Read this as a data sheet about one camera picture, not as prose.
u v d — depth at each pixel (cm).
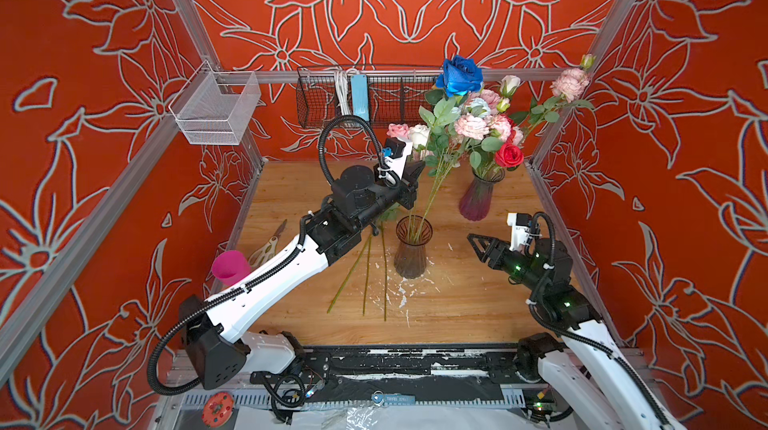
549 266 53
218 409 67
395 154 50
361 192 46
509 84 81
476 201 101
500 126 68
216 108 94
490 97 78
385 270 90
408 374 73
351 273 90
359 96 90
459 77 45
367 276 89
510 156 63
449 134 69
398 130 69
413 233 79
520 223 66
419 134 67
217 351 37
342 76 88
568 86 73
